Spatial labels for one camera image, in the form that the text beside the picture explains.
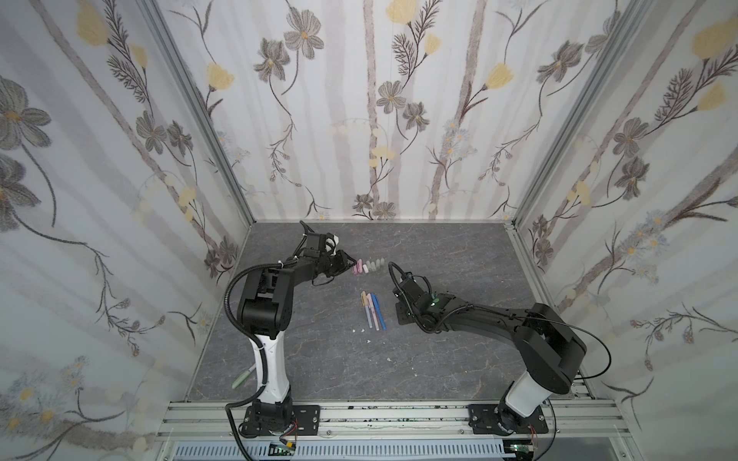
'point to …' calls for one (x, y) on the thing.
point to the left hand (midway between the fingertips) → (351, 254)
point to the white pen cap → (365, 268)
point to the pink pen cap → (358, 267)
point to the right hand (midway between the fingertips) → (397, 301)
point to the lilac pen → (369, 299)
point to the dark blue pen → (379, 310)
